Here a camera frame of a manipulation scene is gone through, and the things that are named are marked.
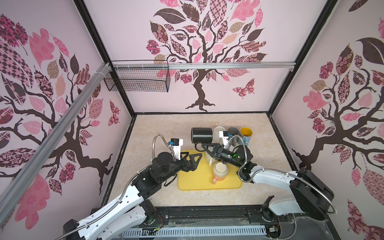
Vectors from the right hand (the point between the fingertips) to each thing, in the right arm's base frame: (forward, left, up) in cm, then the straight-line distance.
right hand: (203, 145), depth 69 cm
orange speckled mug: (-6, -10, -18) cm, 21 cm away
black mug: (+4, +1, +3) cm, 5 cm away
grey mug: (+22, -22, -18) cm, 36 cm away
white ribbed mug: (+4, -7, 0) cm, 7 cm away
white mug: (+3, -5, -21) cm, 22 cm away
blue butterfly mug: (+21, -30, -19) cm, 42 cm away
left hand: (-4, +4, -3) cm, 7 cm away
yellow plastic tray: (-7, +1, -25) cm, 26 cm away
